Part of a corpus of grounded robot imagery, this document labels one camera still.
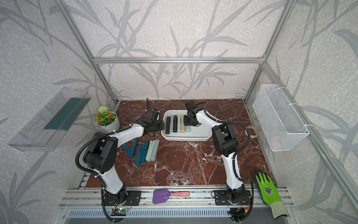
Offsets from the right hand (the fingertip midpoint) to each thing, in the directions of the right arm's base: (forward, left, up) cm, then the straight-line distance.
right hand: (186, 122), depth 101 cm
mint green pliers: (-1, +5, -1) cm, 6 cm away
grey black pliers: (+2, +8, -2) cm, 9 cm away
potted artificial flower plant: (-5, +51, +10) cm, 52 cm away
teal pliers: (-21, +27, -1) cm, 34 cm away
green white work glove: (-46, -45, -3) cm, 64 cm away
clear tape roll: (-5, -51, -4) cm, 51 cm away
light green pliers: (-21, +23, -2) cm, 32 cm away
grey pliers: (-24, +20, -1) cm, 32 cm away
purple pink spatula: (-47, +13, -1) cm, 48 cm away
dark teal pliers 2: (-25, +31, -4) cm, 40 cm away
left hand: (-4, +16, +3) cm, 16 cm away
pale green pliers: (-5, -1, -2) cm, 5 cm away
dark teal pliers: (-21, +36, -3) cm, 42 cm away
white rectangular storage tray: (-7, -8, -4) cm, 12 cm away
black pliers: (+2, +14, -2) cm, 14 cm away
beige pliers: (-4, +3, -1) cm, 4 cm away
